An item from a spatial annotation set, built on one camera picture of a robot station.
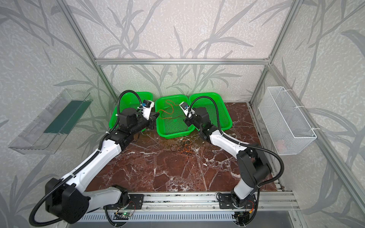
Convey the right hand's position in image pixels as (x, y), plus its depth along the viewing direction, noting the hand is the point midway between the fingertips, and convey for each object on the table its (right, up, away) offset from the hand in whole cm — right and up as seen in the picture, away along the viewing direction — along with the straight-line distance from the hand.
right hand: (185, 105), depth 84 cm
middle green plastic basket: (-12, -11, +24) cm, 29 cm away
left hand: (-13, -3, -8) cm, 16 cm away
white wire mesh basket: (+46, -12, -23) cm, 53 cm away
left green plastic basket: (-49, +6, +34) cm, 60 cm away
